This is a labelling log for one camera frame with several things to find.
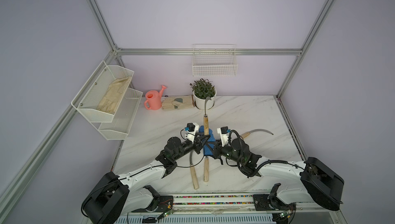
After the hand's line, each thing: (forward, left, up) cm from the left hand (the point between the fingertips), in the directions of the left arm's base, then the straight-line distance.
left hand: (207, 135), depth 76 cm
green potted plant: (+37, +2, -2) cm, 37 cm away
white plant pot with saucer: (+37, +4, -16) cm, 40 cm away
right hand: (-1, 0, -6) cm, 6 cm away
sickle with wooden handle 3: (+13, -27, -19) cm, 35 cm away
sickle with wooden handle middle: (-10, 0, -19) cm, 21 cm away
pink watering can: (+36, +37, -11) cm, 53 cm away
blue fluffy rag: (-4, -1, -3) cm, 5 cm away
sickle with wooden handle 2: (+1, +1, +9) cm, 9 cm away
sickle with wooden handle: (-13, +7, -19) cm, 24 cm away
